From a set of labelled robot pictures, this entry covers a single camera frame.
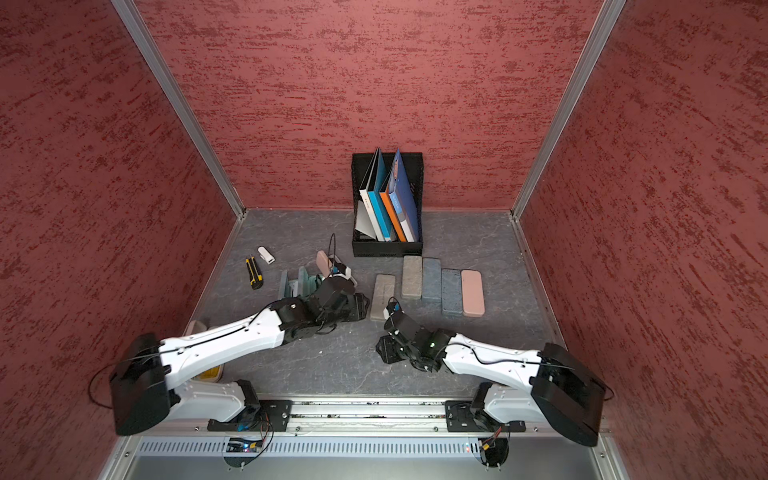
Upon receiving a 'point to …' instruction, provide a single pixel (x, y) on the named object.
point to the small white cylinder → (265, 255)
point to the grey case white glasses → (287, 288)
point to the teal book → (379, 195)
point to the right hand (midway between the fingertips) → (384, 353)
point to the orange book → (384, 195)
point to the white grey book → (365, 196)
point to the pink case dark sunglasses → (324, 263)
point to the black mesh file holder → (379, 248)
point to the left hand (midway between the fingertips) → (360, 308)
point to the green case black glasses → (307, 284)
